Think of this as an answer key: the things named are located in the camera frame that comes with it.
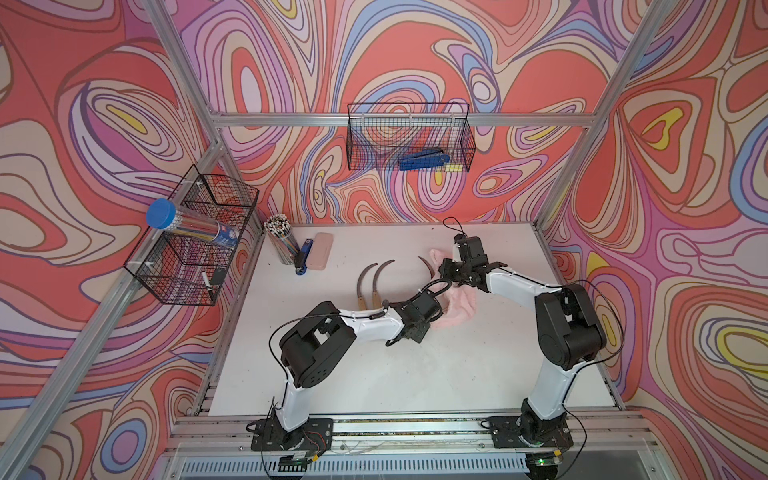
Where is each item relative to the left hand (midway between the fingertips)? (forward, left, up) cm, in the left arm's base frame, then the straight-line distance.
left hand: (419, 327), depth 93 cm
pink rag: (+7, -13, +5) cm, 15 cm away
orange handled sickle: (+23, -5, +1) cm, 24 cm away
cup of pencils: (+25, +45, +18) cm, 55 cm away
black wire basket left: (+4, +61, +26) cm, 66 cm away
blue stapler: (+25, +41, +5) cm, 48 cm away
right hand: (+16, -8, +7) cm, 19 cm away
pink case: (+29, +35, +4) cm, 46 cm away
